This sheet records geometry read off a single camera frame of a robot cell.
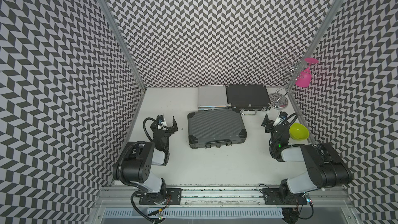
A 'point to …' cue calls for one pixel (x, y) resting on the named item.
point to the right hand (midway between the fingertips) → (274, 118)
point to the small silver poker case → (212, 97)
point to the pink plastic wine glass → (304, 78)
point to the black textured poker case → (249, 98)
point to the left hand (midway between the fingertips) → (165, 118)
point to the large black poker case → (215, 127)
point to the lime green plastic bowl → (298, 131)
